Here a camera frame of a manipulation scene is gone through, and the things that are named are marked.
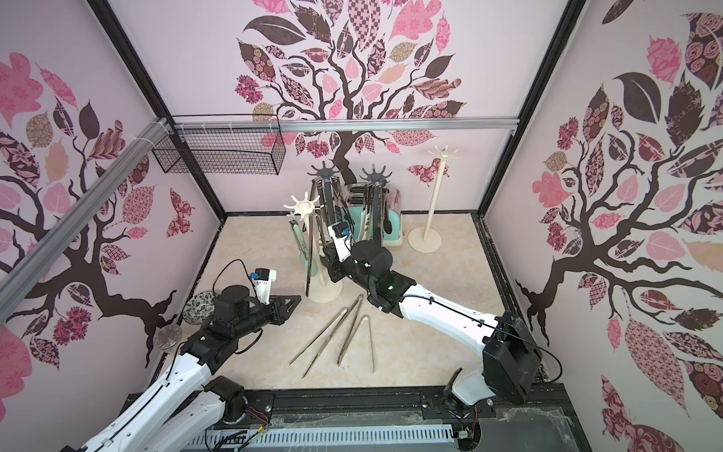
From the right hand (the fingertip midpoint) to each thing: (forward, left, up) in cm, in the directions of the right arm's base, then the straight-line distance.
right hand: (326, 246), depth 73 cm
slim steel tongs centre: (-11, -6, -28) cm, 30 cm away
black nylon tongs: (+13, -17, -6) cm, 22 cm away
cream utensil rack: (+3, +5, -28) cm, 28 cm away
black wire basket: (+41, +37, +7) cm, 56 cm away
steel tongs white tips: (+11, -10, -6) cm, 16 cm away
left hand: (-10, +8, -13) cm, 18 cm away
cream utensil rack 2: (+24, -34, -28) cm, 50 cm away
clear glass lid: (-19, +42, -13) cm, 48 cm away
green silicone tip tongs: (0, +7, -3) cm, 7 cm away
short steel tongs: (-8, -10, -29) cm, 31 cm away
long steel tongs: (-13, +5, -29) cm, 33 cm away
